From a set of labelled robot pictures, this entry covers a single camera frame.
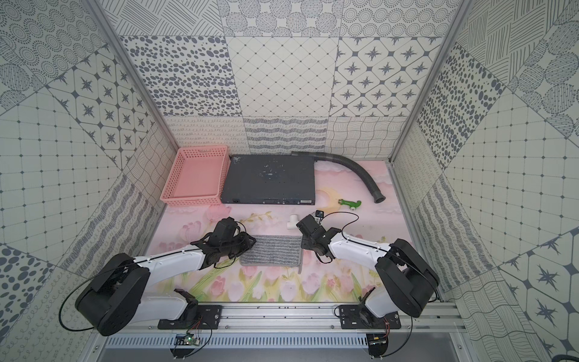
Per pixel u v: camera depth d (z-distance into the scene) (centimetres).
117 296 42
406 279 43
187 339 70
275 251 88
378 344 72
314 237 68
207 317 73
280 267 85
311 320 75
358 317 66
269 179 107
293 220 95
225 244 71
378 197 102
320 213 82
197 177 115
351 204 102
